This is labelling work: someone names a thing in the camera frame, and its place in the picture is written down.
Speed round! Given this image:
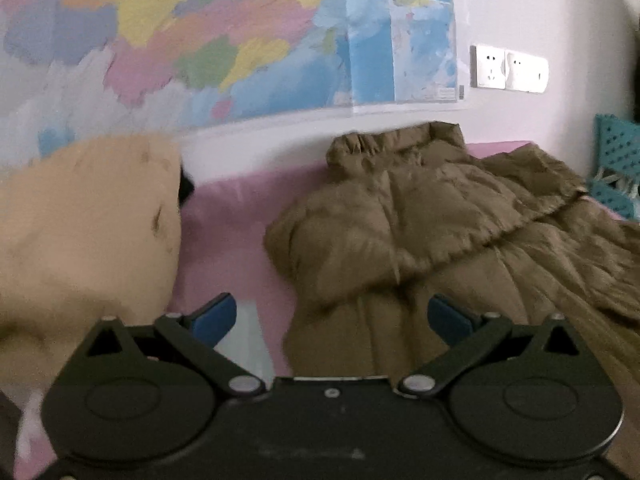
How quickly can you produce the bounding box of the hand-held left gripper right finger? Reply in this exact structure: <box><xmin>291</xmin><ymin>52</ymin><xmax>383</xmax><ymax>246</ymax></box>
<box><xmin>396</xmin><ymin>294</ymin><xmax>585</xmax><ymax>399</ymax></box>

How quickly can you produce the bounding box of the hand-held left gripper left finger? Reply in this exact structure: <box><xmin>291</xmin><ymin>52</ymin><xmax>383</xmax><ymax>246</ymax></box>
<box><xmin>82</xmin><ymin>292</ymin><xmax>267</xmax><ymax>399</ymax></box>

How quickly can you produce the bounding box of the brown down jacket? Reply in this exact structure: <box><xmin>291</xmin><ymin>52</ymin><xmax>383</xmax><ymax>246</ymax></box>
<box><xmin>264</xmin><ymin>121</ymin><xmax>640</xmax><ymax>433</ymax></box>

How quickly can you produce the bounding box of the pink floral bed sheet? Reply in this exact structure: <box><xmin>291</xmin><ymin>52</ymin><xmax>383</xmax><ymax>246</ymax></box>
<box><xmin>14</xmin><ymin>140</ymin><xmax>640</xmax><ymax>480</ymax></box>

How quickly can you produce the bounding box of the tan plush toy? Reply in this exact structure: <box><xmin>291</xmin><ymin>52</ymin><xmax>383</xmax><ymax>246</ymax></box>
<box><xmin>0</xmin><ymin>132</ymin><xmax>184</xmax><ymax>393</ymax></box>

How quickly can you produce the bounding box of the teal plastic storage rack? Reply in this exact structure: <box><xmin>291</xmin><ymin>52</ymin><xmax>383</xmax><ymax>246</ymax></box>
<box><xmin>586</xmin><ymin>112</ymin><xmax>640</xmax><ymax>222</ymax></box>

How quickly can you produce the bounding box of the white wall socket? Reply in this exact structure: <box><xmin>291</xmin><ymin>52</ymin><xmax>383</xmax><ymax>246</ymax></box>
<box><xmin>470</xmin><ymin>44</ymin><xmax>507</xmax><ymax>90</ymax></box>
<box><xmin>504</xmin><ymin>50</ymin><xmax>532</xmax><ymax>92</ymax></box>

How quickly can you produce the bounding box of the white wall switch plate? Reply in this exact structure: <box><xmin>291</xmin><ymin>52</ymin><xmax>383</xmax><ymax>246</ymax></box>
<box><xmin>528</xmin><ymin>55</ymin><xmax>550</xmax><ymax>94</ymax></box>

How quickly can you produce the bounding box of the colourful wall map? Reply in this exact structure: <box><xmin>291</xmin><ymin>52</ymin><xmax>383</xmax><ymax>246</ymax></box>
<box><xmin>0</xmin><ymin>0</ymin><xmax>472</xmax><ymax>162</ymax></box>

